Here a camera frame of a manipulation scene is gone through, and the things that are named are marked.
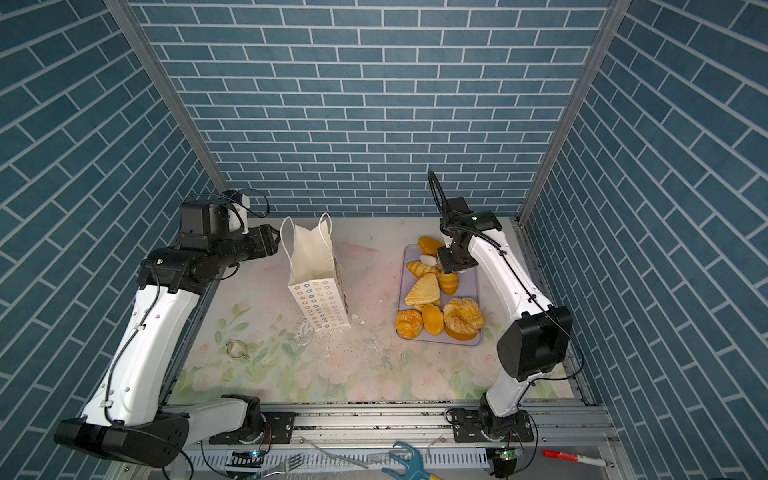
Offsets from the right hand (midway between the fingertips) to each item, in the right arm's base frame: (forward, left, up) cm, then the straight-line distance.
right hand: (453, 260), depth 83 cm
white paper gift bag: (-13, +34, +6) cm, 37 cm away
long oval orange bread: (+15, +6, -12) cm, 21 cm away
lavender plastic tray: (+4, -8, -21) cm, 22 cm away
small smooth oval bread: (-11, +4, -16) cm, 20 cm away
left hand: (-7, +44, +15) cm, 47 cm away
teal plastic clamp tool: (-46, +8, -19) cm, 51 cm away
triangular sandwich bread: (-2, +7, -14) cm, 15 cm away
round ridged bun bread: (-13, +12, -15) cm, 23 cm away
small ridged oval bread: (+3, 0, -15) cm, 16 cm away
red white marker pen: (-41, -24, -20) cm, 51 cm away
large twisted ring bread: (-10, -4, -14) cm, 18 cm away
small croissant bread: (+8, +10, -17) cm, 21 cm away
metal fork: (-48, +37, -20) cm, 64 cm away
